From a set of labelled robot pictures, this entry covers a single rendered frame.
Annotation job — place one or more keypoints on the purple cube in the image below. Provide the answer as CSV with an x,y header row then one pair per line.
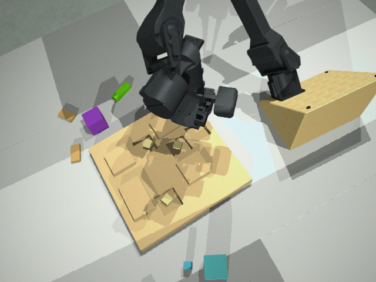
x,y
95,120

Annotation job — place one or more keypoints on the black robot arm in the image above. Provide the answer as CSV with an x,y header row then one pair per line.
x,y
165,93

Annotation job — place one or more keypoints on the small teal block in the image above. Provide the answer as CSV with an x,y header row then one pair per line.
x,y
187,265

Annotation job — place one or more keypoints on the large teal square block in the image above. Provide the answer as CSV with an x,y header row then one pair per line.
x,y
215,267

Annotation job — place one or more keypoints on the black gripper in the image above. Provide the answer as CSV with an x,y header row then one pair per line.
x,y
224,102

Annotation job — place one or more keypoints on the green rectangular block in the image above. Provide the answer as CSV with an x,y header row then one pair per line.
x,y
121,92

